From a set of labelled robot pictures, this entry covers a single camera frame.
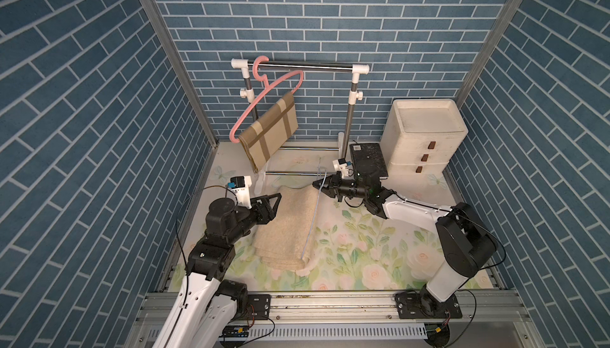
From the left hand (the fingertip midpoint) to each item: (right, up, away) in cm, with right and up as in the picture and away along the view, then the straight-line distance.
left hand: (281, 197), depth 70 cm
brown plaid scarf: (-11, +18, +19) cm, 28 cm away
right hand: (+10, +3, +8) cm, 13 cm away
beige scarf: (0, -17, +12) cm, 21 cm away
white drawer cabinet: (+50, +20, +21) cm, 58 cm away
